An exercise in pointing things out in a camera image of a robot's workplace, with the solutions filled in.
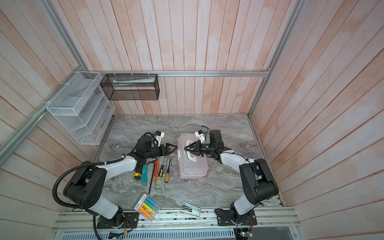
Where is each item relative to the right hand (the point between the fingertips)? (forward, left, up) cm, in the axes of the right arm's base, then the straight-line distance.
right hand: (186, 149), depth 83 cm
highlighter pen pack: (-27, +19, -13) cm, 36 cm away
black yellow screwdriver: (-9, +15, -12) cm, 21 cm away
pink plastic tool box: (-9, -3, -3) cm, 10 cm away
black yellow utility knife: (-9, +29, -12) cm, 33 cm away
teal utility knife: (-12, +25, -14) cm, 31 cm away
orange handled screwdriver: (-9, +11, -13) cm, 20 cm away
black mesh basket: (+46, +41, +10) cm, 62 cm away
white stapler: (-28, -3, -13) cm, 31 cm away
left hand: (+1, +7, -3) cm, 7 cm away
